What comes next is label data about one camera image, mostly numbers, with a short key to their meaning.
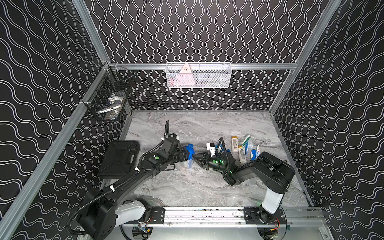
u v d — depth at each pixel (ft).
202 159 2.51
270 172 1.64
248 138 3.28
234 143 3.28
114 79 3.22
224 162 2.29
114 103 2.82
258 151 3.20
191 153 2.68
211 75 3.38
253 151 3.22
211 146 2.74
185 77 2.97
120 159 2.85
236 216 2.50
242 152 3.12
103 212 1.27
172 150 2.07
